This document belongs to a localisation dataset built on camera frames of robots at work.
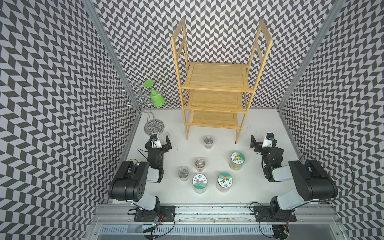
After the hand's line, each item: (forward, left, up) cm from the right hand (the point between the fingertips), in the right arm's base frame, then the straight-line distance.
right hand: (259, 136), depth 90 cm
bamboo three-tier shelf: (+17, +28, +19) cm, 37 cm away
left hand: (0, +61, +1) cm, 61 cm away
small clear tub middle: (-15, +36, -5) cm, 40 cm away
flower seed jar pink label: (-25, +36, -2) cm, 44 cm away
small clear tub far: (0, +31, -5) cm, 31 cm away
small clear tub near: (-20, +45, -4) cm, 50 cm away
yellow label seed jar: (-14, +15, -3) cm, 21 cm away
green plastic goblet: (+25, +65, +9) cm, 70 cm away
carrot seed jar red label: (-25, +23, -2) cm, 34 cm away
